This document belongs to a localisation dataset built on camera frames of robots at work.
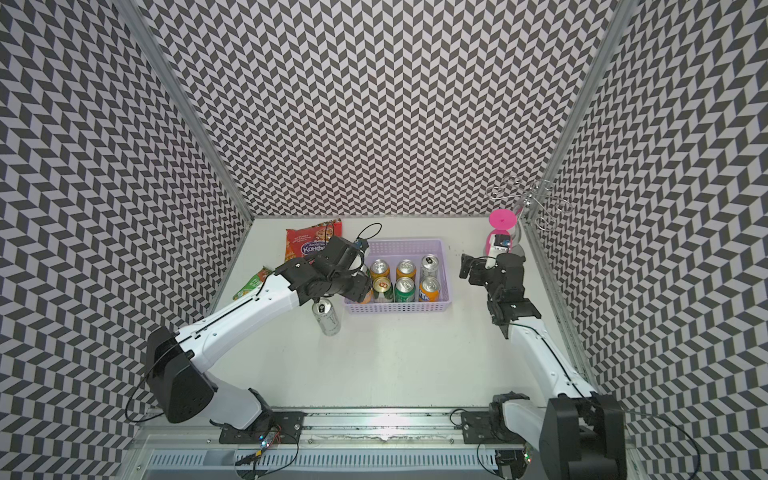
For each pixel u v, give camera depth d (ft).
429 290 2.92
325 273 1.89
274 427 2.32
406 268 3.01
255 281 3.16
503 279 1.99
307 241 3.45
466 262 2.64
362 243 2.35
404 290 2.94
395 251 3.46
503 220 2.68
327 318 2.60
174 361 1.35
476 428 2.43
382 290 2.93
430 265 2.93
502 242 2.27
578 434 1.29
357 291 2.31
